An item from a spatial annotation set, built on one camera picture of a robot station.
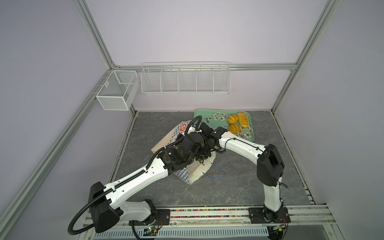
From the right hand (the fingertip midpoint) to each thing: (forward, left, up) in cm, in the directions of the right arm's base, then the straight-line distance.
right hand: (192, 159), depth 82 cm
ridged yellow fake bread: (+37, -37, -9) cm, 53 cm away
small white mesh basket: (+46, +52, +14) cm, 70 cm away
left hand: (+5, +1, +17) cm, 18 cm away
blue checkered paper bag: (-10, +5, +3) cm, 11 cm away
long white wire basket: (+48, +4, +21) cm, 53 cm away
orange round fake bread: (+37, -29, -7) cm, 48 cm away
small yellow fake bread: (+28, -29, -7) cm, 40 cm away
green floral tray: (+36, -32, -9) cm, 49 cm away
